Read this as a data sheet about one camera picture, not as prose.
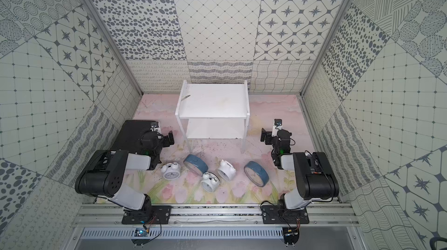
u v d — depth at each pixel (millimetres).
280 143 729
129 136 924
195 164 763
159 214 734
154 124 833
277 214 731
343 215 763
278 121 818
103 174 470
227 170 786
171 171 797
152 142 731
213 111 687
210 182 758
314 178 452
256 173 753
